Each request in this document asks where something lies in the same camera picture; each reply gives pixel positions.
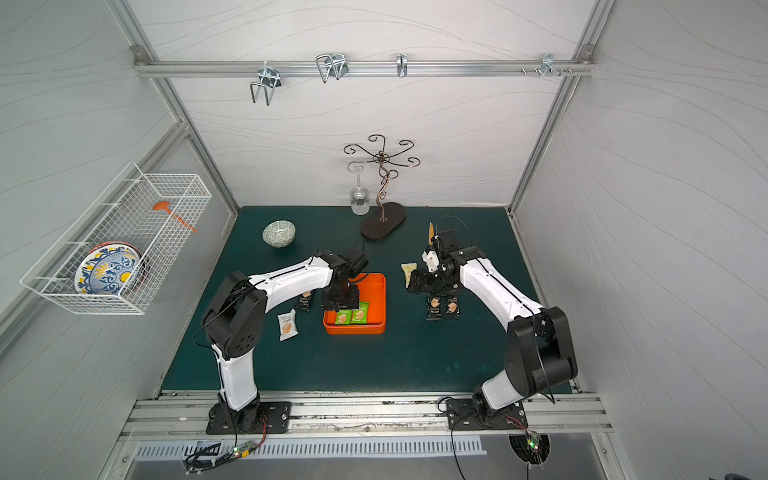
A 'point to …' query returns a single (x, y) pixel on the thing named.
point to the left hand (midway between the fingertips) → (348, 308)
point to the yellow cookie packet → (407, 270)
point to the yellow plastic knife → (431, 233)
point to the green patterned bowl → (278, 233)
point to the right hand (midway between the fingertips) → (421, 288)
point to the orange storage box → (371, 290)
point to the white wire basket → (155, 212)
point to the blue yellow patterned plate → (104, 269)
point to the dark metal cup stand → (392, 214)
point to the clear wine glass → (360, 199)
